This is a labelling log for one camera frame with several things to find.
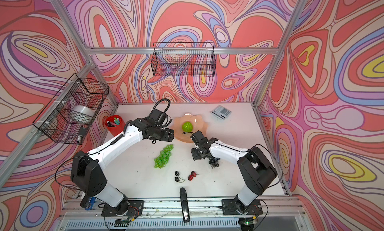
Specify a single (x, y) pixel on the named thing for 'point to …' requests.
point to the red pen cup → (115, 124)
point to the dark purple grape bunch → (213, 162)
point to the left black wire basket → (67, 118)
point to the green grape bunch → (163, 159)
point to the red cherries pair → (193, 175)
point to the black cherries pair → (177, 178)
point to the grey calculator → (221, 112)
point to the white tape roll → (82, 114)
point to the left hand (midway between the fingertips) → (169, 135)
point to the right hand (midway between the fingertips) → (198, 156)
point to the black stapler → (184, 206)
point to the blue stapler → (92, 200)
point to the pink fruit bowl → (198, 123)
